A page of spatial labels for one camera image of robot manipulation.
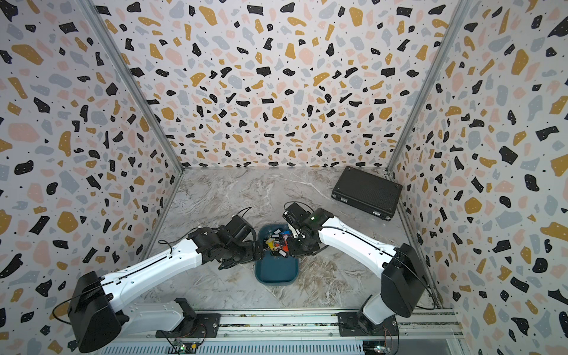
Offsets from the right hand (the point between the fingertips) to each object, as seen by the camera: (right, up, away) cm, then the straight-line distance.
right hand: (293, 254), depth 79 cm
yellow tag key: (-10, +1, +14) cm, 17 cm away
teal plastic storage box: (-7, -8, +7) cm, 13 cm away
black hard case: (+41, +20, +28) cm, 53 cm away
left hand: (-12, 0, -1) cm, 12 cm away
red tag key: (-4, -1, +13) cm, 14 cm away
